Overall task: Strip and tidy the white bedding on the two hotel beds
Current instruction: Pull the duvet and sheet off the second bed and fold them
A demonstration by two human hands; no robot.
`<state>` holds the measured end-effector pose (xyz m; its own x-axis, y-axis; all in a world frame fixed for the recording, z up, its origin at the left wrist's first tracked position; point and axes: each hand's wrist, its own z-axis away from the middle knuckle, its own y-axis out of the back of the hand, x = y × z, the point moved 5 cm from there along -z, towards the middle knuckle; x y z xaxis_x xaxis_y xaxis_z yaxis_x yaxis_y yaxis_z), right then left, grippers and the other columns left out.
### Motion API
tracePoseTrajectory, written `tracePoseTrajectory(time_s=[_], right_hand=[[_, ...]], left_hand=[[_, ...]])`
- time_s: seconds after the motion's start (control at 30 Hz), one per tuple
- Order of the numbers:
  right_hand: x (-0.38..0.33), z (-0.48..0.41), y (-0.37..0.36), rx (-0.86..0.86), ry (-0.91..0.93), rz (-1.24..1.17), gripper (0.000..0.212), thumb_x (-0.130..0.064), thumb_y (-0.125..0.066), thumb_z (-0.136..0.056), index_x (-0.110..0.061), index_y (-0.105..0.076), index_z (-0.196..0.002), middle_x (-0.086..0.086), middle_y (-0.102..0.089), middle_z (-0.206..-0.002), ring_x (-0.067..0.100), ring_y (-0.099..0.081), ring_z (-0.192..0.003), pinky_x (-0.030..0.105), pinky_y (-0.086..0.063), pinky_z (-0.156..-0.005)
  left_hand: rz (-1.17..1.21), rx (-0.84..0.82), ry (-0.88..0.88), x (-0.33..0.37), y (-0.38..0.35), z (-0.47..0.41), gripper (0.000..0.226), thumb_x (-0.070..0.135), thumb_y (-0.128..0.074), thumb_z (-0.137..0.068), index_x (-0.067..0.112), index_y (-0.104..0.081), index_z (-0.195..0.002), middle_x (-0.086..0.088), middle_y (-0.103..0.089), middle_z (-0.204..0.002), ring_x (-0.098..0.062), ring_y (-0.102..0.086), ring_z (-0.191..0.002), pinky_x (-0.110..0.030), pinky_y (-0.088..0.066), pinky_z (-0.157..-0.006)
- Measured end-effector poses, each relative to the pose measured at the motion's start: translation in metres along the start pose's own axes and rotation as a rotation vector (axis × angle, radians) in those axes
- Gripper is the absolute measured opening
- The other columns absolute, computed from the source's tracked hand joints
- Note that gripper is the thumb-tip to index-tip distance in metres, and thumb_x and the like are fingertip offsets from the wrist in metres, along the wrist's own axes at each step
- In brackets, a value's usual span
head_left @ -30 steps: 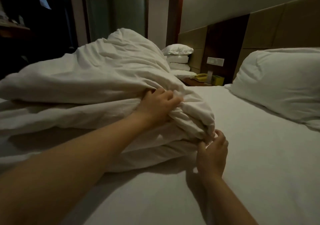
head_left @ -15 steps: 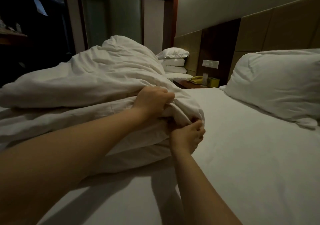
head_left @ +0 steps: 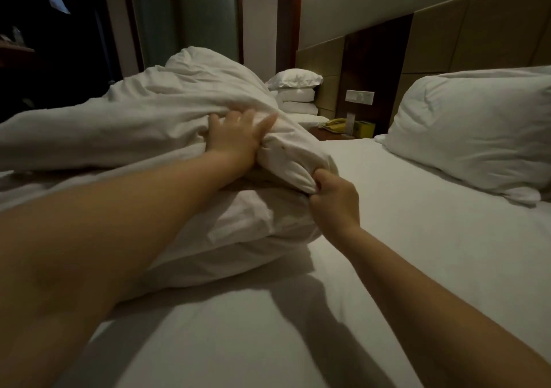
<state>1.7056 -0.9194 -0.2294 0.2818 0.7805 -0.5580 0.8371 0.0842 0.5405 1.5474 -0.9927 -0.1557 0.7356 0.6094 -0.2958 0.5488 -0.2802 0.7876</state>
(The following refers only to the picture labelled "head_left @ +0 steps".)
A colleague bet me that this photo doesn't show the person's right hand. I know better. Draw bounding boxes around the person's right hand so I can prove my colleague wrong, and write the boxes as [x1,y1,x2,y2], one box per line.
[308,168,363,245]

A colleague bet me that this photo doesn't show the person's left hand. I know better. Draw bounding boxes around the person's left hand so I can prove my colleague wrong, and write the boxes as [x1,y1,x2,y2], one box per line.
[205,108,280,178]

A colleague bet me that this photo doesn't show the white duvet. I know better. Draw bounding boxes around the white duvet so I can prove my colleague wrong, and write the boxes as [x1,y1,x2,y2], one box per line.
[275,86,320,118]
[0,46,339,302]

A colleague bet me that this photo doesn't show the white bed sheet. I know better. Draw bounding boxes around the white bed sheet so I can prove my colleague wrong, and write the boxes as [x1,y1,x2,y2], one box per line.
[288,112,332,132]
[52,136,551,388]

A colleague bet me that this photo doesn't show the white pillow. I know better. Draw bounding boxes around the white pillow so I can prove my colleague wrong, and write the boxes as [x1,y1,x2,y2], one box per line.
[376,65,551,208]
[265,67,325,91]

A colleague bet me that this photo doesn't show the person's left forearm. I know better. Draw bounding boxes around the person's left forearm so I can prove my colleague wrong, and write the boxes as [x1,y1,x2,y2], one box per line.
[0,151,251,388]

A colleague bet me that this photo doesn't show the person's right forearm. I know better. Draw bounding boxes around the person's right forearm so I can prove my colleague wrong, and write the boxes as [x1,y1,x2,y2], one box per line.
[331,224,551,388]

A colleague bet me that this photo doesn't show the reddish wooden nightstand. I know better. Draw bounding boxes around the reddish wooden nightstand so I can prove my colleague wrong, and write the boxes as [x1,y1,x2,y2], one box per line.
[308,127,363,142]

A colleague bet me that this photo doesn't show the yellow telephone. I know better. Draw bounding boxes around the yellow telephone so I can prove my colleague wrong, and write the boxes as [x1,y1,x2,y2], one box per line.
[323,118,350,135]

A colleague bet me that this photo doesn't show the frosted glass partition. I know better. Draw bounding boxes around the frosted glass partition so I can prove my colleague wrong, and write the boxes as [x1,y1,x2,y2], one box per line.
[99,0,246,83]

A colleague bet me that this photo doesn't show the dark wooden column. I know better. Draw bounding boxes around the dark wooden column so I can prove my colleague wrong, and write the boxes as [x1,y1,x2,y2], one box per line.
[275,0,304,75]

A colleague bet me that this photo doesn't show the beige padded headboard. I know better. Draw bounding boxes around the beige padded headboard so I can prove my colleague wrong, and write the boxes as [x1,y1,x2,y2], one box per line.
[295,0,551,126]

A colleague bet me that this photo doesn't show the white switch panel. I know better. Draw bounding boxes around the white switch panel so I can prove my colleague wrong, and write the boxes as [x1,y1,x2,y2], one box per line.
[345,89,375,106]

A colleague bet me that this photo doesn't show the dark wooden wall panel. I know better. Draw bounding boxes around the dark wooden wall panel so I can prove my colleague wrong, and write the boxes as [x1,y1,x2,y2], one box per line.
[334,15,414,135]

